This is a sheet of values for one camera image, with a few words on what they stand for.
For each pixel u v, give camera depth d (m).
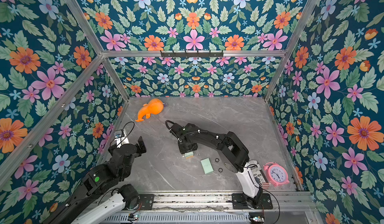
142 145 0.64
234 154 0.51
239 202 0.72
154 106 1.07
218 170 0.84
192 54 0.91
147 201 0.74
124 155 0.49
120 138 0.57
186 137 0.63
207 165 0.84
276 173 0.80
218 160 0.88
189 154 0.84
